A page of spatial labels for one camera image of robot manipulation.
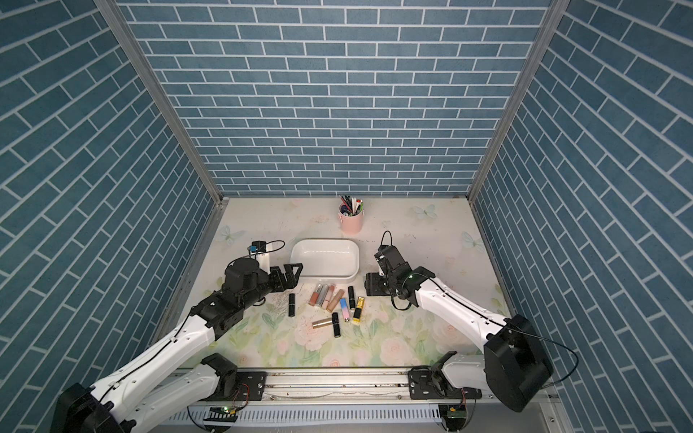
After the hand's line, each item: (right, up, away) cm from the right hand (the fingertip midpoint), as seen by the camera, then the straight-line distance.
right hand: (374, 285), depth 85 cm
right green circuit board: (+21, -33, -11) cm, 41 cm away
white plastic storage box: (-17, +6, +15) cm, 24 cm away
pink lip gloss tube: (-15, -5, +6) cm, 17 cm away
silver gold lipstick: (-16, -12, 0) cm, 20 cm away
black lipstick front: (-12, -13, 0) cm, 17 cm away
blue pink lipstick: (-9, -9, +2) cm, 13 cm away
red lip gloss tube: (-20, -5, +5) cm, 21 cm away
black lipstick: (-27, -8, +4) cm, 29 cm away
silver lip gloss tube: (-17, -5, +6) cm, 19 cm away
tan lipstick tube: (-13, -6, +4) cm, 15 cm away
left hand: (-23, +6, -5) cm, 24 cm away
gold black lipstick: (-5, -10, +1) cm, 11 cm away
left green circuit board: (-42, -32, -12) cm, 54 cm away
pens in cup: (-8, +26, +20) cm, 34 cm away
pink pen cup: (-8, +19, +23) cm, 31 cm away
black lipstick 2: (-7, -6, +5) cm, 11 cm away
